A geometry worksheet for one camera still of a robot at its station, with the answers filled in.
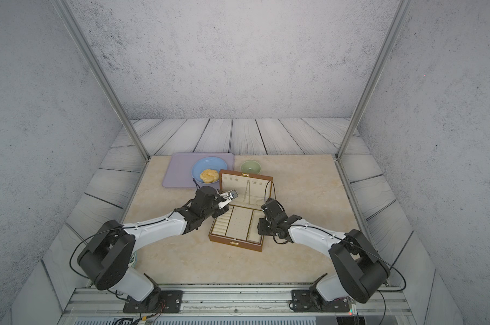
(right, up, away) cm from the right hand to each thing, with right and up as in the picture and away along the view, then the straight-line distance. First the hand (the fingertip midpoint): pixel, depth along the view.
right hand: (261, 226), depth 88 cm
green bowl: (-5, +26, +23) cm, 35 cm away
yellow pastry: (-27, +22, +20) cm, 39 cm away
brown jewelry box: (-10, +1, -1) cm, 10 cm away
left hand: (-16, +13, +1) cm, 20 cm away
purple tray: (-45, +23, +26) cm, 56 cm away
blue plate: (-29, +28, +28) cm, 49 cm away
